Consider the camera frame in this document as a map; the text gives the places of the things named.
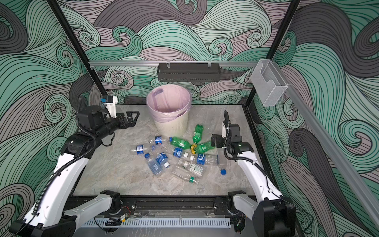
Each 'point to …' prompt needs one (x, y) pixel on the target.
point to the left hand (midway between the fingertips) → (132, 112)
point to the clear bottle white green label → (191, 167)
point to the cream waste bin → (175, 127)
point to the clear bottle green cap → (185, 175)
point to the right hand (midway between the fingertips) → (220, 138)
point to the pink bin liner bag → (166, 102)
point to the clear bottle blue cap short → (153, 164)
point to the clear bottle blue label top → (158, 140)
